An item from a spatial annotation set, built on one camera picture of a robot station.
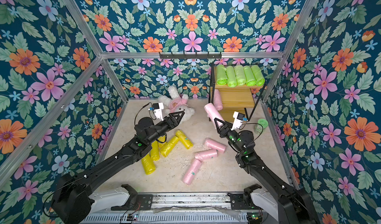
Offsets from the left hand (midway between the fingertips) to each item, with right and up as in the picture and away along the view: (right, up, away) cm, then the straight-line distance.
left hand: (183, 114), depth 70 cm
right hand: (+16, -3, +3) cm, 16 cm away
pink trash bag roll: (+14, 0, +4) cm, 15 cm away
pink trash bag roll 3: (+12, -24, +16) cm, 31 cm away
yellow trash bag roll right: (-4, -16, +23) cm, 29 cm away
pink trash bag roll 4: (+3, -32, +10) cm, 34 cm away
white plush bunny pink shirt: (-9, +7, +35) cm, 37 cm away
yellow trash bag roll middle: (-14, -22, +19) cm, 32 cm away
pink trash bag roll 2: (+17, -20, +21) cm, 34 cm away
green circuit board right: (+35, -51, +2) cm, 62 cm away
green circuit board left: (-26, -51, +2) cm, 57 cm away
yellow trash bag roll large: (-21, -29, +12) cm, 38 cm away
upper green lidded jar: (+46, -9, +26) cm, 53 cm away
